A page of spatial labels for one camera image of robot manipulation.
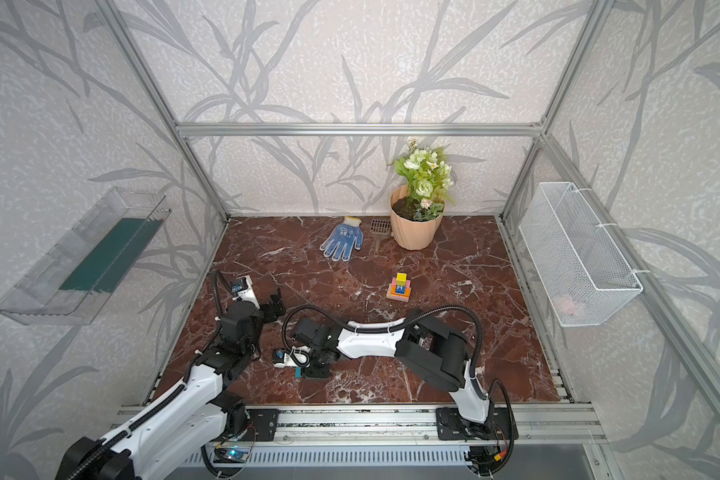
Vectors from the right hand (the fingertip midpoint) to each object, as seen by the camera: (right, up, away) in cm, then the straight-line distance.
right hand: (306, 356), depth 84 cm
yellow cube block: (+28, +21, +7) cm, 36 cm away
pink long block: (+25, +15, +12) cm, 31 cm away
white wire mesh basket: (+63, +27, -23) cm, 72 cm away
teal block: (-2, -4, -2) cm, 4 cm away
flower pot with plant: (+34, +44, +18) cm, 58 cm away
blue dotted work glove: (+6, +32, +28) cm, 43 cm away
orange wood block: (+26, +16, +10) cm, 32 cm away
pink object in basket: (+67, +17, -12) cm, 70 cm away
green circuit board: (-14, -18, -13) cm, 27 cm away
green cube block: (+28, +19, +9) cm, 35 cm away
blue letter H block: (+28, +18, +9) cm, 34 cm away
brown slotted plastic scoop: (+22, +38, +31) cm, 53 cm away
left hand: (-10, +21, 0) cm, 23 cm away
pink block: (+25, +19, +14) cm, 35 cm away
